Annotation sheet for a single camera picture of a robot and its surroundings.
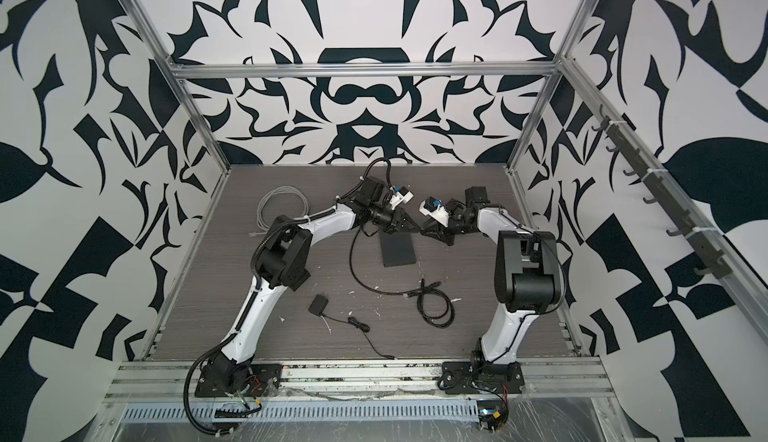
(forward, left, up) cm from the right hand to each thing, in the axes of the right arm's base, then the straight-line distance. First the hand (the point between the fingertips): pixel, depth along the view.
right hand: (429, 224), depth 93 cm
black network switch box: (-4, +10, -7) cm, 13 cm away
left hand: (-1, +2, +2) cm, 3 cm away
